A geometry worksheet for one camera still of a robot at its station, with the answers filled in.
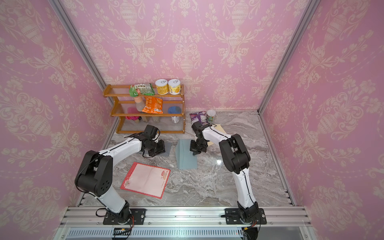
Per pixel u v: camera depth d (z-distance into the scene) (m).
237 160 0.56
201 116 1.13
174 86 0.87
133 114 1.05
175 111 1.07
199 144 0.85
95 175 0.47
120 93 1.06
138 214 0.75
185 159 0.95
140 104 0.96
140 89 0.88
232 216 0.73
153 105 1.00
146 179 0.87
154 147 0.79
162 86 0.88
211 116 1.11
